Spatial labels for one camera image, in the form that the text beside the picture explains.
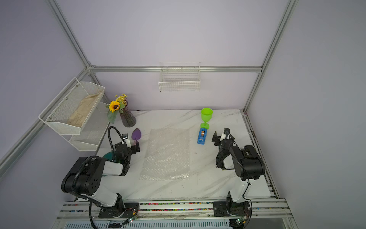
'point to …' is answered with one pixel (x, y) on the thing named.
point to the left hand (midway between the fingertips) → (129, 143)
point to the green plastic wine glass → (206, 114)
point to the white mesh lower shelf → (94, 130)
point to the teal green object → (109, 155)
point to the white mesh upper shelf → (70, 110)
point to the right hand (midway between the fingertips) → (223, 134)
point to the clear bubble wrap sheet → (167, 156)
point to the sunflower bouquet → (116, 106)
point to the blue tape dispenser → (202, 136)
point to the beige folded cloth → (78, 117)
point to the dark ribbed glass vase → (127, 117)
